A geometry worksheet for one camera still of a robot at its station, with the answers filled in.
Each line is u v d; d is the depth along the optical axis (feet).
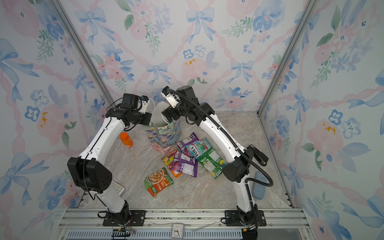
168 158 3.02
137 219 2.42
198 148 3.12
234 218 2.40
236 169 1.58
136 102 2.22
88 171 1.45
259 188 2.67
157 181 2.81
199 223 2.41
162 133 2.68
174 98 2.10
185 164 2.87
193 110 1.82
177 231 2.26
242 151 1.62
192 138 3.31
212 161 2.96
